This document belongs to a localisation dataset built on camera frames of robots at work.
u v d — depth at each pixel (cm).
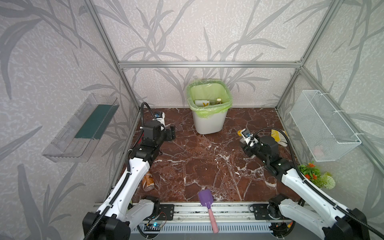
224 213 75
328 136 61
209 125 101
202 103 99
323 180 69
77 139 65
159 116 65
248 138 67
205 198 77
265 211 73
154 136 56
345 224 38
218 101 101
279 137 102
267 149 59
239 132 70
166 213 73
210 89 99
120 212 39
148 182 79
